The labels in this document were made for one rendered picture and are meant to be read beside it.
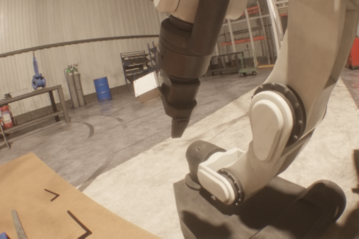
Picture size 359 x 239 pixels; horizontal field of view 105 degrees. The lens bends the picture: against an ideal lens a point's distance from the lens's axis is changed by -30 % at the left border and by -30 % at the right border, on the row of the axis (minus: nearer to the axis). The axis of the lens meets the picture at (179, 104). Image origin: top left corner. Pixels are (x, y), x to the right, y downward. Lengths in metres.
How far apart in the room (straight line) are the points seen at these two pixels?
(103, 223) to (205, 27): 0.34
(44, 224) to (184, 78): 0.39
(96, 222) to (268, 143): 0.36
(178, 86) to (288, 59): 0.21
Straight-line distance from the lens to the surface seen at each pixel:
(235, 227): 0.70
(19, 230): 0.46
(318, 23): 0.34
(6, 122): 7.08
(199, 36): 0.24
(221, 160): 0.77
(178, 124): 0.34
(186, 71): 0.29
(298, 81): 0.39
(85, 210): 0.42
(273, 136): 0.40
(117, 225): 0.36
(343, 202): 0.85
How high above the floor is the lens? 0.70
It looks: 11 degrees down
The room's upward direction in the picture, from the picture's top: 11 degrees counter-clockwise
